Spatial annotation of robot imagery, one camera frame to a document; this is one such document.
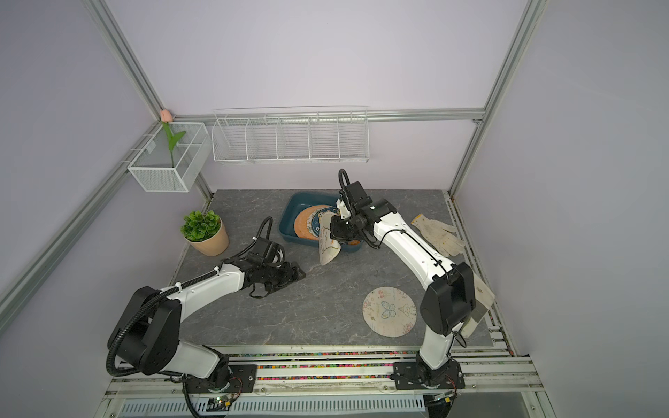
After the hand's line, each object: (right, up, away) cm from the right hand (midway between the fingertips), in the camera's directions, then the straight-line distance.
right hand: (331, 234), depth 82 cm
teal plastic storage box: (-18, +11, +29) cm, 36 cm away
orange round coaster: (-14, +3, +27) cm, 30 cm away
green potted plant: (-45, 0, +10) cm, 46 cm away
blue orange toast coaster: (-8, +4, +26) cm, 27 cm away
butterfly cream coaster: (+19, -27, +5) cm, 33 cm away
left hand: (-12, -16, +5) cm, 21 cm away
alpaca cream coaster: (-1, -5, -1) cm, 5 cm away
